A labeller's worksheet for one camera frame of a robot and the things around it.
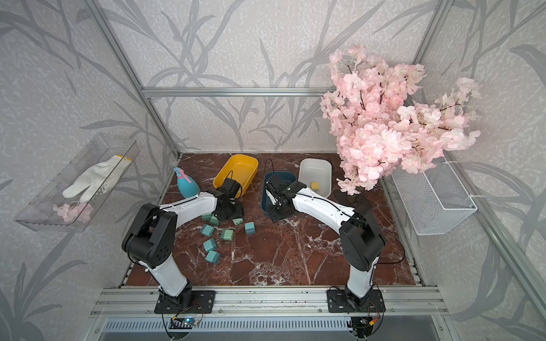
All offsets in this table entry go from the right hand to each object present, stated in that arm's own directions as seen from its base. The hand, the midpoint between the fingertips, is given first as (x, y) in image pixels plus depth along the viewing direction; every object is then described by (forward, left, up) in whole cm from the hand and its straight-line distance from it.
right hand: (275, 213), depth 87 cm
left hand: (+4, +17, -7) cm, 19 cm away
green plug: (0, +27, -5) cm, 27 cm away
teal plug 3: (-10, +26, -6) cm, 29 cm away
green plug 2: (0, +17, -6) cm, 18 cm away
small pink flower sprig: (-12, +56, +25) cm, 62 cm away
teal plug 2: (-4, +29, -7) cm, 31 cm away
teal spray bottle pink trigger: (+14, +41, 0) cm, 43 cm away
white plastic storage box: (+29, -20, -7) cm, 36 cm away
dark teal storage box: (+23, -6, -4) cm, 25 cm away
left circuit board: (-36, +30, -9) cm, 47 cm away
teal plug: (-3, +11, -7) cm, 13 cm away
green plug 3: (-6, +20, -7) cm, 22 cm away
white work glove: (0, +56, +25) cm, 62 cm away
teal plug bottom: (-15, +24, -7) cm, 29 cm away
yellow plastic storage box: (+29, +19, -5) cm, 35 cm away
